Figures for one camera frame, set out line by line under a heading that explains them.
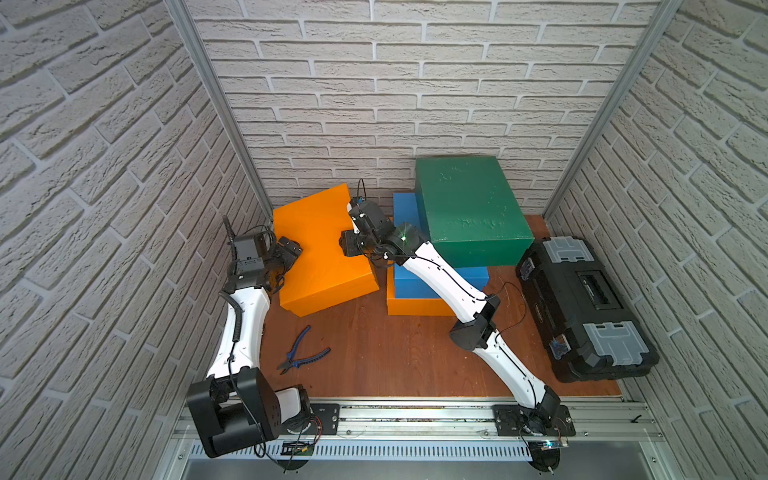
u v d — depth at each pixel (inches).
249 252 23.6
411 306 33.5
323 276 30.3
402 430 28.7
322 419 28.8
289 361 32.3
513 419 28.9
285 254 28.8
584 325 28.6
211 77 31.9
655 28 28.1
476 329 21.7
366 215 23.3
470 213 28.6
